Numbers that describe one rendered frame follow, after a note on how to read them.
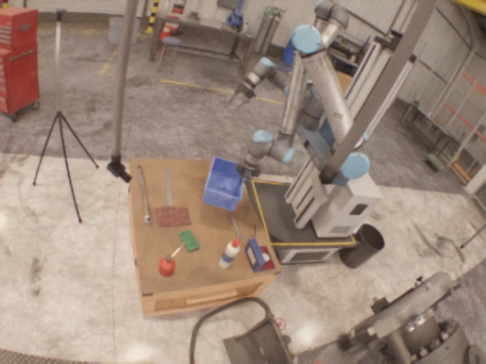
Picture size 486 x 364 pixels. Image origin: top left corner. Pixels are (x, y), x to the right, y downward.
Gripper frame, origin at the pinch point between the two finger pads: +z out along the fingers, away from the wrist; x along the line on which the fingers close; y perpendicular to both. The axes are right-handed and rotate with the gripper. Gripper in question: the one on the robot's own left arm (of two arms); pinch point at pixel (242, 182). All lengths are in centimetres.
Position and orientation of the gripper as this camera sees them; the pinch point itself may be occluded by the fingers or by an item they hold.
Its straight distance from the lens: 145.7
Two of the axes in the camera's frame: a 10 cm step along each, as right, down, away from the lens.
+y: -0.8, 6.4, -7.6
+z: -3.2, 7.1, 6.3
